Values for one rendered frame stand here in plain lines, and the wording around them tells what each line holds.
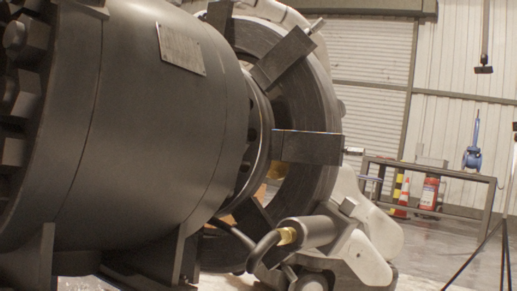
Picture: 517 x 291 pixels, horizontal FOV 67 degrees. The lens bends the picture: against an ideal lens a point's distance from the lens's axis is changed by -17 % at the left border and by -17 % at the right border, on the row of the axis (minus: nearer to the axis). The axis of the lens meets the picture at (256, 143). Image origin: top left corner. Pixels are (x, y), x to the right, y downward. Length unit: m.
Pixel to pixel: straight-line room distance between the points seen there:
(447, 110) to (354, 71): 2.41
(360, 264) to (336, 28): 9.46
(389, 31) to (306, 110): 9.37
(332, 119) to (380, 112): 8.90
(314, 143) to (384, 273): 0.99
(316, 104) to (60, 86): 0.74
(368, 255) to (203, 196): 1.12
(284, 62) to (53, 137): 0.75
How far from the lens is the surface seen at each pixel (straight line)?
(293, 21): 1.74
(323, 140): 1.12
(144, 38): 0.74
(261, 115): 1.14
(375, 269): 1.95
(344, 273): 1.87
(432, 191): 8.79
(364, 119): 10.16
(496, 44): 9.93
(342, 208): 1.17
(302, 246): 0.95
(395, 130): 9.88
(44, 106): 0.59
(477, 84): 9.71
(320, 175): 1.14
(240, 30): 1.33
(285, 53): 1.21
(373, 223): 2.06
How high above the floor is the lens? 0.58
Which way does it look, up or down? 2 degrees up
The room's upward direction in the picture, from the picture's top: 11 degrees clockwise
